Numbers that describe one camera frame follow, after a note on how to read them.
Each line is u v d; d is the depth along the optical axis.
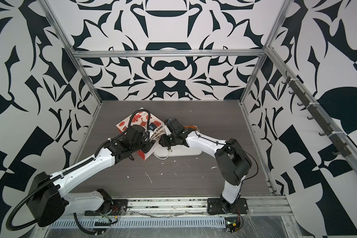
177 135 0.69
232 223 0.71
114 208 0.73
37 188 0.41
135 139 0.61
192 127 1.02
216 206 0.74
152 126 0.70
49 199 0.39
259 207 0.76
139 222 0.65
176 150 0.81
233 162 0.47
